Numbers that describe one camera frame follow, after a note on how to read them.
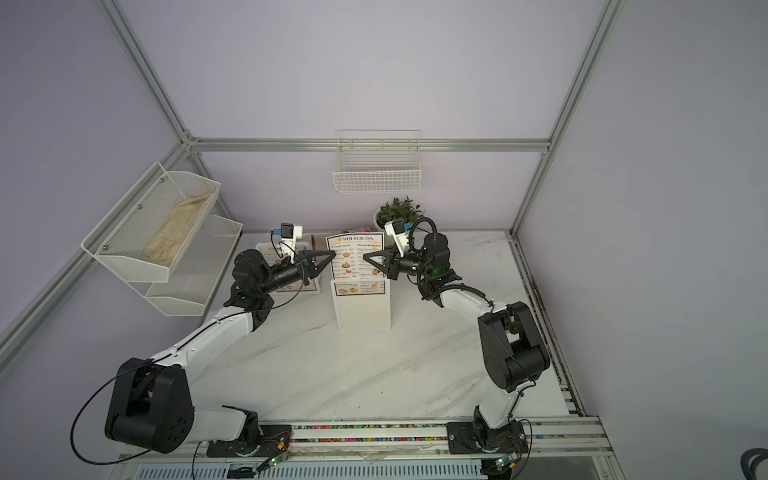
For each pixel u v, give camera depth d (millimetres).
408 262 732
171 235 784
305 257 674
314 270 713
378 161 951
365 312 857
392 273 725
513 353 471
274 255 713
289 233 671
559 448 732
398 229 710
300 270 668
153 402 416
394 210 1042
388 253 735
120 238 687
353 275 800
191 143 925
